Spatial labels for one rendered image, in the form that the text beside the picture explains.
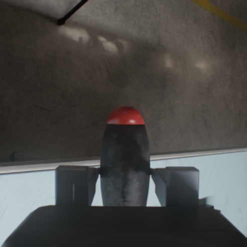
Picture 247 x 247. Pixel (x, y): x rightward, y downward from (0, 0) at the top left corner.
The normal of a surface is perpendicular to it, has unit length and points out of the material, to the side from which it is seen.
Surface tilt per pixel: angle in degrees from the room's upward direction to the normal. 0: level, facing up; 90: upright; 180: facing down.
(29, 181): 0
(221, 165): 0
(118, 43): 0
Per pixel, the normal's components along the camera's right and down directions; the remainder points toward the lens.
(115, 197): -0.37, 0.15
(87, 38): 0.72, 0.03
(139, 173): 0.53, 0.00
